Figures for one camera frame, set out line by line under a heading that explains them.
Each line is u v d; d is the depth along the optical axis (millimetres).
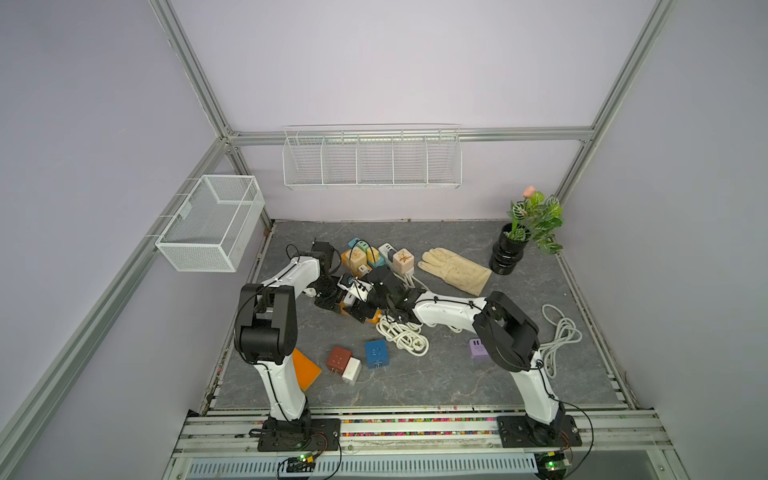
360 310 802
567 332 890
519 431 738
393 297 723
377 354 825
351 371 790
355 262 988
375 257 1052
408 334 868
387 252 1062
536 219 897
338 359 807
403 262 988
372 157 992
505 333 532
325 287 812
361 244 1050
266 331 498
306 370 839
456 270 1052
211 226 846
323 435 736
